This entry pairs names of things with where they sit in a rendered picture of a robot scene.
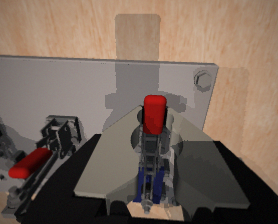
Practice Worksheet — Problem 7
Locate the grey metal fixture plate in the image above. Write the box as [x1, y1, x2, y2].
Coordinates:
[0, 55, 219, 192]

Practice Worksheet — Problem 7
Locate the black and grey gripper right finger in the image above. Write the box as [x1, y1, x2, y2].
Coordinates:
[163, 106, 278, 224]

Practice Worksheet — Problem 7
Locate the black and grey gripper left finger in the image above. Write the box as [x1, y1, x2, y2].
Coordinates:
[21, 105, 144, 224]

